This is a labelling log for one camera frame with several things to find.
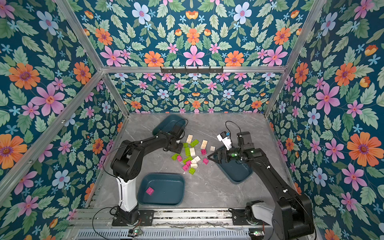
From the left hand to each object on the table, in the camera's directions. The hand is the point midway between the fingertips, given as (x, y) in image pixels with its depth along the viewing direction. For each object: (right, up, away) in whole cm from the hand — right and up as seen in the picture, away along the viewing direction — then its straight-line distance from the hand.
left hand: (179, 145), depth 97 cm
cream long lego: (+6, +4, +6) cm, 9 cm away
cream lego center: (+9, -4, -1) cm, 10 cm away
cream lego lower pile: (+10, -12, -6) cm, 17 cm away
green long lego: (+10, +1, +4) cm, 11 cm away
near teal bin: (-3, -23, -15) cm, 28 cm away
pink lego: (-14, -23, -16) cm, 31 cm away
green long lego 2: (+6, -4, 0) cm, 7 cm away
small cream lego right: (+22, -2, +1) cm, 22 cm away
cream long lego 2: (+17, 0, +3) cm, 17 cm away
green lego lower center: (+7, -8, -4) cm, 11 cm away
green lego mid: (-3, -7, -2) cm, 8 cm away
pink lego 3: (+17, -9, -5) cm, 20 cm away
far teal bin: (-8, +15, +14) cm, 22 cm away
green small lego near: (+9, -14, -9) cm, 19 cm away
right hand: (+21, -2, -21) cm, 30 cm away
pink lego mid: (+1, -8, -4) cm, 9 cm away
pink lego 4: (+5, -13, -7) cm, 16 cm away
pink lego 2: (+16, -4, -1) cm, 17 cm away
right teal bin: (+36, -14, -11) cm, 40 cm away
